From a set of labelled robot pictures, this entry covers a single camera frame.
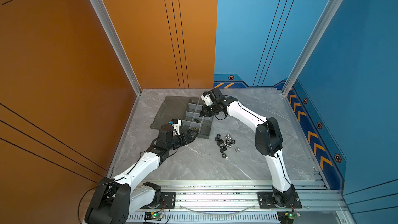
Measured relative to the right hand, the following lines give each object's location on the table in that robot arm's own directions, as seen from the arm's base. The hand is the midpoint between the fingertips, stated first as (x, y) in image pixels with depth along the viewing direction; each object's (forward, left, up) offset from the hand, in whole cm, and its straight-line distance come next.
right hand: (200, 113), depth 93 cm
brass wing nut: (-5, +3, -10) cm, 11 cm away
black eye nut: (+2, +3, -10) cm, 10 cm away
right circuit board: (-50, -40, -13) cm, 65 cm away
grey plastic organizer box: (+11, +10, -9) cm, 17 cm away
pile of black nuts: (-13, -12, -11) cm, 21 cm away
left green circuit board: (-50, +23, -13) cm, 56 cm away
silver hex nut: (-18, -22, -11) cm, 30 cm away
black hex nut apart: (-22, -13, -11) cm, 28 cm away
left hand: (-15, +3, +1) cm, 15 cm away
